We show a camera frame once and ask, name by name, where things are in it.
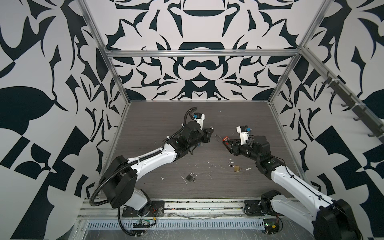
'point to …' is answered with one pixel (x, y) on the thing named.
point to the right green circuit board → (271, 226)
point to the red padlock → (225, 138)
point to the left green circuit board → (142, 223)
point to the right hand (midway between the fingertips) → (226, 141)
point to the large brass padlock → (236, 167)
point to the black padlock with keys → (191, 177)
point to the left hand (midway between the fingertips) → (213, 126)
